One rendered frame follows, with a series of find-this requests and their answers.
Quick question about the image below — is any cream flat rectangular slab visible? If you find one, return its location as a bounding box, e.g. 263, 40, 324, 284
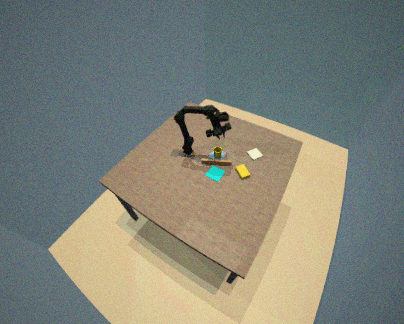
246, 148, 263, 160

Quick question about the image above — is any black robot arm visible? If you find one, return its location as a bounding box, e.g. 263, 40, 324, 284
174, 104, 229, 155

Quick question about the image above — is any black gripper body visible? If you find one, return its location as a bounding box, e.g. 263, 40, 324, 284
206, 122, 232, 137

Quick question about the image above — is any olive yellow cup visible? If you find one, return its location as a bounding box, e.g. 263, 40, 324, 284
213, 147, 222, 158

